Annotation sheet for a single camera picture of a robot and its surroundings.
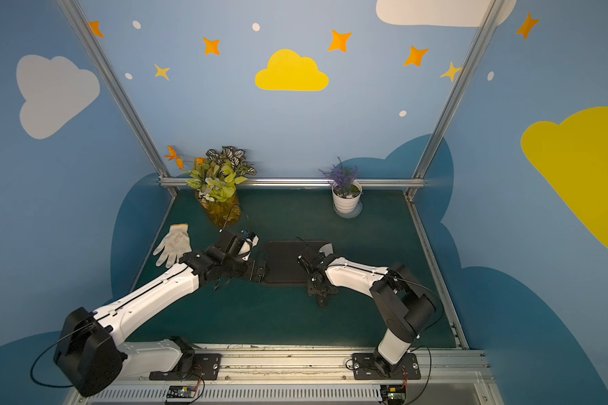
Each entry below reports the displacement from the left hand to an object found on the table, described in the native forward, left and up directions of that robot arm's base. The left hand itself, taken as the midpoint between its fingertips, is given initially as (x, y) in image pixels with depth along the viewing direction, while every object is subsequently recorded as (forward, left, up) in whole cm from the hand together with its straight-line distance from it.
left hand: (259, 264), depth 83 cm
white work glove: (+15, +38, -12) cm, 43 cm away
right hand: (-2, -21, -13) cm, 25 cm away
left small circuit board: (-34, +20, -14) cm, 42 cm away
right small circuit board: (-33, -43, -14) cm, 56 cm away
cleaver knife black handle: (-8, -21, -11) cm, 25 cm away
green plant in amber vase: (+31, +20, +9) cm, 38 cm away
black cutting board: (-3, -9, +4) cm, 10 cm away
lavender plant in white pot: (+36, -32, 0) cm, 48 cm away
